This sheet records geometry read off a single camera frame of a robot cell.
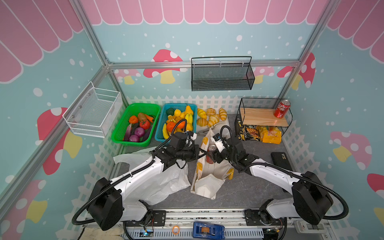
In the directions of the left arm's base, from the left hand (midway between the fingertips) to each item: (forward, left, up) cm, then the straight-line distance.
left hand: (206, 156), depth 76 cm
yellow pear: (+44, +12, -11) cm, 47 cm away
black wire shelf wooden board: (+36, -37, -3) cm, 52 cm away
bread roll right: (+46, -14, -15) cm, 50 cm away
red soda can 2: (+30, -46, +6) cm, 55 cm away
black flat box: (+9, -48, -17) cm, 52 cm away
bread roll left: (+46, +2, -15) cm, 48 cm away
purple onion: (+25, +45, -13) cm, 53 cm away
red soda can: (+6, -3, -2) cm, 7 cm away
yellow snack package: (+23, -45, -12) cm, 52 cm away
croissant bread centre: (+40, -7, -15) cm, 43 cm away
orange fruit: (+27, +23, -9) cm, 37 cm away
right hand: (+7, -2, -4) cm, 9 cm away
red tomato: (+32, +43, -13) cm, 54 cm away
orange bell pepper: (+36, +52, -13) cm, 65 cm away
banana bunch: (+25, +27, -13) cm, 39 cm away
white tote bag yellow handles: (-11, -1, 0) cm, 11 cm away
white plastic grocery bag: (-12, +26, -16) cm, 33 cm away
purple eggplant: (+24, +53, -14) cm, 60 cm away
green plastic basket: (+27, +58, -13) cm, 65 cm away
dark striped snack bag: (+27, -31, -14) cm, 43 cm away
